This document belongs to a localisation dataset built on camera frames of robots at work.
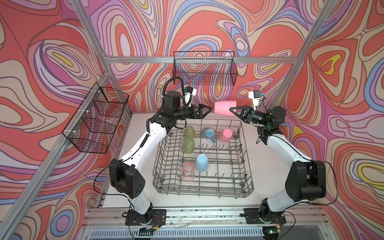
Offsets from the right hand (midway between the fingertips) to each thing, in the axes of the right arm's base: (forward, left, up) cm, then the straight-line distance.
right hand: (230, 113), depth 70 cm
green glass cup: (+7, +20, -24) cm, 32 cm away
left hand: (+2, +11, +1) cm, 11 cm away
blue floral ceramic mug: (+3, +9, -20) cm, 22 cm away
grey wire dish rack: (-16, -3, -37) cm, 41 cm away
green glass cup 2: (-1, +21, -27) cm, 34 cm away
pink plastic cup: (+2, -2, -22) cm, 22 cm away
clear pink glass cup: (-19, +21, -24) cm, 37 cm away
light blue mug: (-14, +14, -23) cm, 30 cm away
